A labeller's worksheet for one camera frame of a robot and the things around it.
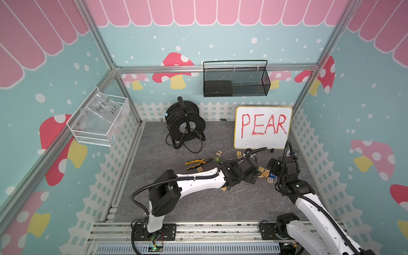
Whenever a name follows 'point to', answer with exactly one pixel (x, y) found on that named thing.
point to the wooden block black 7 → (219, 152)
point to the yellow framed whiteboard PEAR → (262, 127)
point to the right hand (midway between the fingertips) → (278, 162)
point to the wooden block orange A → (265, 174)
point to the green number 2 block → (217, 159)
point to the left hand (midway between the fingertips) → (247, 171)
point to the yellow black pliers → (202, 161)
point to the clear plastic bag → (103, 119)
